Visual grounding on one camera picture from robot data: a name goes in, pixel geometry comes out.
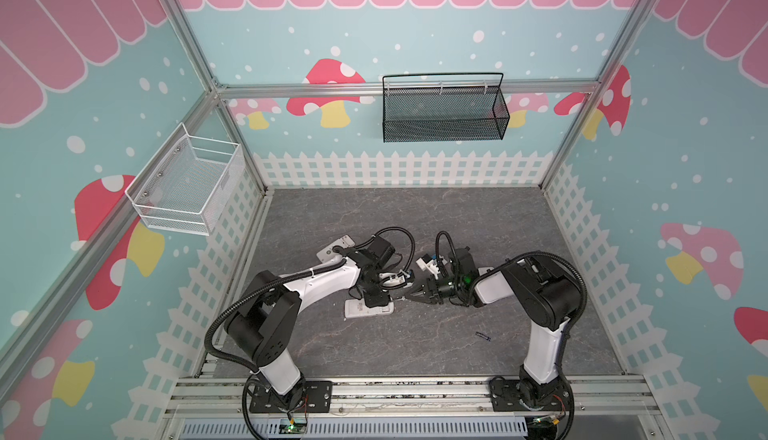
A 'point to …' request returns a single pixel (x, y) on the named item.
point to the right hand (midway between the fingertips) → (407, 296)
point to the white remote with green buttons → (358, 307)
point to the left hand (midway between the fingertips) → (379, 296)
